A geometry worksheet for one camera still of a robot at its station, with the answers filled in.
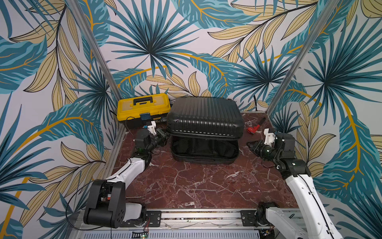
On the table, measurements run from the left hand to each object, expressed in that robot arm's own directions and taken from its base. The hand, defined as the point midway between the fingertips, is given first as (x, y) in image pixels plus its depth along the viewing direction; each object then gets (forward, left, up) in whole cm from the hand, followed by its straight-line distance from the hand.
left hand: (175, 130), depth 80 cm
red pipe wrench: (+18, -54, -21) cm, 61 cm away
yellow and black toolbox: (+22, +28, -8) cm, 36 cm away
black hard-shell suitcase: (-5, -15, +7) cm, 18 cm away
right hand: (-8, -37, +1) cm, 38 cm away
